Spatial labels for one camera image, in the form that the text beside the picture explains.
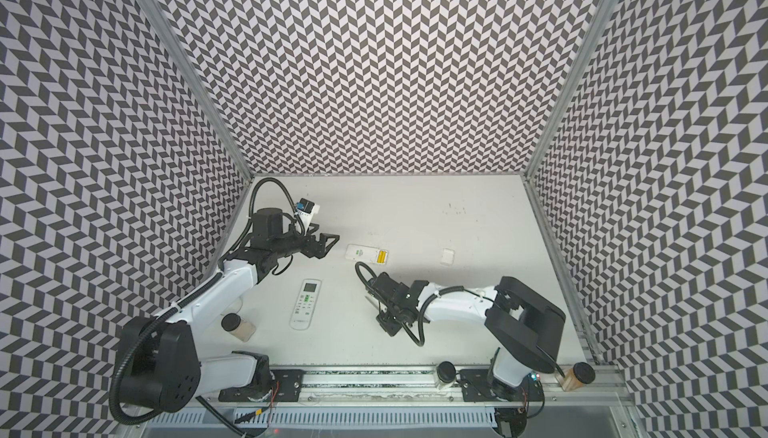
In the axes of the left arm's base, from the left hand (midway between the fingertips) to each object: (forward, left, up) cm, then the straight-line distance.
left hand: (327, 233), depth 85 cm
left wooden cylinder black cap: (-24, +20, -5) cm, 32 cm away
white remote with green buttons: (-16, +7, -13) cm, 22 cm away
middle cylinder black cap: (-34, -32, -9) cm, 47 cm away
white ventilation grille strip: (-42, -4, -15) cm, 45 cm away
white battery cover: (0, -36, -15) cm, 39 cm away
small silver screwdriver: (-21, -15, +1) cm, 26 cm away
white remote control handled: (0, -10, -12) cm, 16 cm away
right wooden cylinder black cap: (-35, -61, -7) cm, 71 cm away
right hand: (-21, -18, -16) cm, 32 cm away
